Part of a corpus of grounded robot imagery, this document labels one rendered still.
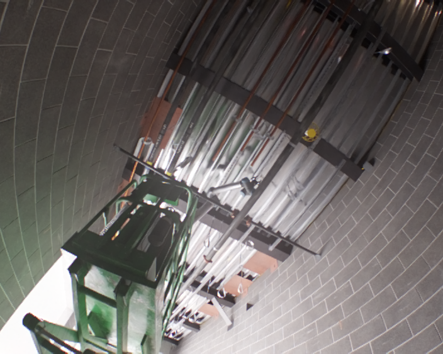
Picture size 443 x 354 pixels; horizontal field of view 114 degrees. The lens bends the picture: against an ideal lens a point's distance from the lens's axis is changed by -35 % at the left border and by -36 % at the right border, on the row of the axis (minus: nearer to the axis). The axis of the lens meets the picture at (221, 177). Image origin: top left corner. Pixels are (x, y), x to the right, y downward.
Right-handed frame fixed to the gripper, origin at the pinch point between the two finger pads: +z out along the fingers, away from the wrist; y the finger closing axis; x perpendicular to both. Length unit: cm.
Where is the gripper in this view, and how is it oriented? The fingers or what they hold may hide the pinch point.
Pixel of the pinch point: (258, 178)
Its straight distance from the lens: 287.5
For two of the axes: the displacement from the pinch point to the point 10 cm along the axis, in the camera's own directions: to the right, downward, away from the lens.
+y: 7.1, 6.5, -2.7
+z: 6.8, -5.6, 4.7
